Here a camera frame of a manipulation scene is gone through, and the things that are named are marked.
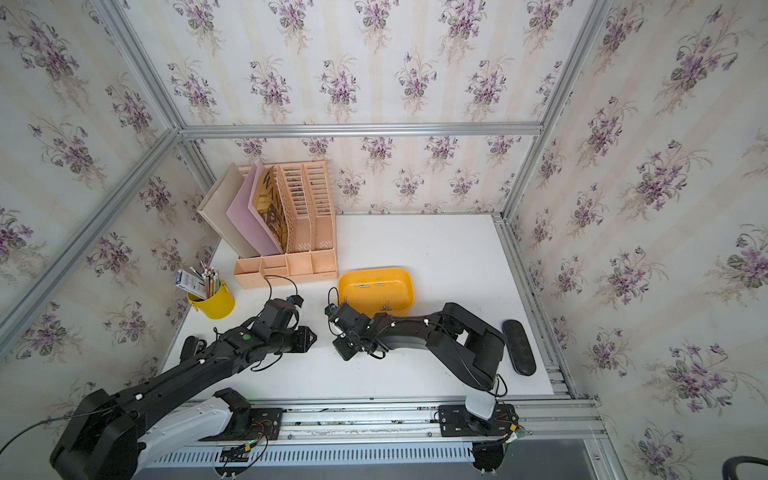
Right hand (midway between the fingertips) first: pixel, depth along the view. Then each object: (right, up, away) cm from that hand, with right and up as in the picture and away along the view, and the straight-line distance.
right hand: (346, 345), depth 87 cm
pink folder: (-30, +37, 0) cm, 48 cm away
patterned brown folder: (-27, +43, +10) cm, 51 cm away
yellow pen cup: (-38, +12, 0) cm, 40 cm away
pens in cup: (-42, +18, -2) cm, 45 cm away
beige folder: (-38, +41, -2) cm, 56 cm away
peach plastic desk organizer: (-19, +43, +29) cm, 55 cm away
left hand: (-7, +3, -4) cm, 9 cm away
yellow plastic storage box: (+7, +14, +13) cm, 20 cm away
